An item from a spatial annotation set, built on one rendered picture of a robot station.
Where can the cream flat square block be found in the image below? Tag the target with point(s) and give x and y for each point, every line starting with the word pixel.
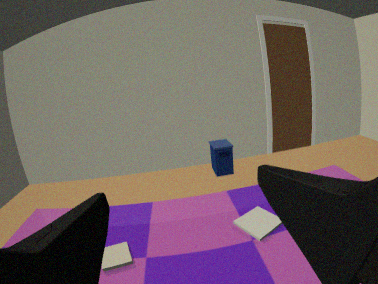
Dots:
pixel 116 256

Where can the pale grey flat pad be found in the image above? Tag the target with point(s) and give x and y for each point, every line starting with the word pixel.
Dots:
pixel 258 223

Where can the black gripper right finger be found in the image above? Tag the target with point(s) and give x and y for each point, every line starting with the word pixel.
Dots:
pixel 334 221

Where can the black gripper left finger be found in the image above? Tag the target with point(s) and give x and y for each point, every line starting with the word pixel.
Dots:
pixel 67 251

